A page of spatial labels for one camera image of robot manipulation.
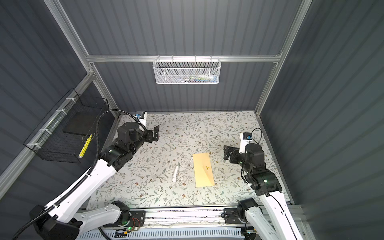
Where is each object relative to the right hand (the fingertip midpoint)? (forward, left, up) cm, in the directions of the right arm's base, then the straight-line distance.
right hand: (235, 148), depth 72 cm
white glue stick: (-4, +32, -21) cm, 38 cm away
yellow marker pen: (-7, +70, +5) cm, 71 cm away
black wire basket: (+4, +84, +8) cm, 84 cm away
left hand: (+9, +42, +8) cm, 44 cm away
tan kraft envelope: (-3, +15, -24) cm, 29 cm away
